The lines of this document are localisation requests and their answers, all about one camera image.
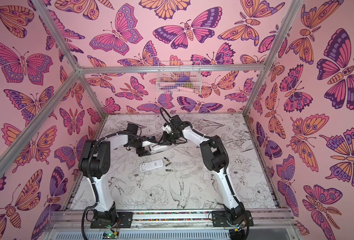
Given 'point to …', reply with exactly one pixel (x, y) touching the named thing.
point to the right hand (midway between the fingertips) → (158, 142)
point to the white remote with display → (152, 164)
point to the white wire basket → (179, 77)
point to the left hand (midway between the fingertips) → (149, 145)
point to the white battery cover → (207, 175)
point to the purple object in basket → (184, 79)
